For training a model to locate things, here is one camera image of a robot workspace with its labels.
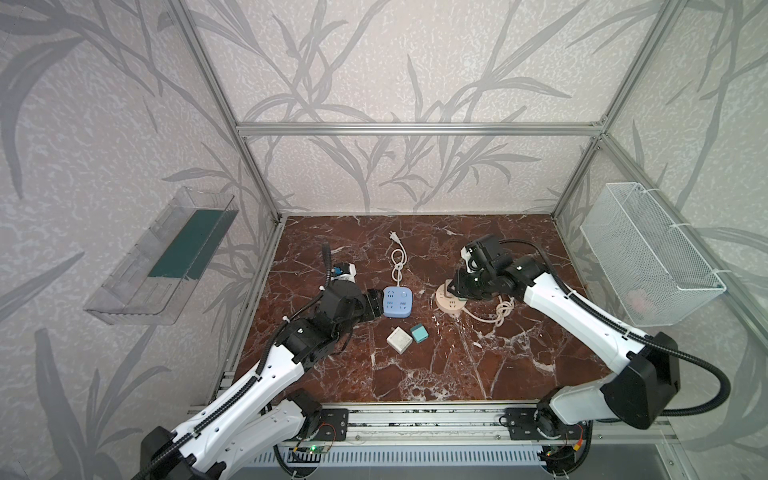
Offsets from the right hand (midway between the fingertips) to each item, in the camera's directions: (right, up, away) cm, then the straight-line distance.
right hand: (449, 280), depth 80 cm
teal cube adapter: (-8, -16, +7) cm, 19 cm away
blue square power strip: (-14, -9, +13) cm, 22 cm away
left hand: (-19, -1, -4) cm, 19 cm away
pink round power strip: (+3, -10, +12) cm, 16 cm away
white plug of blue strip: (-16, +12, +32) cm, 37 cm away
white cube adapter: (-14, -18, +5) cm, 23 cm away
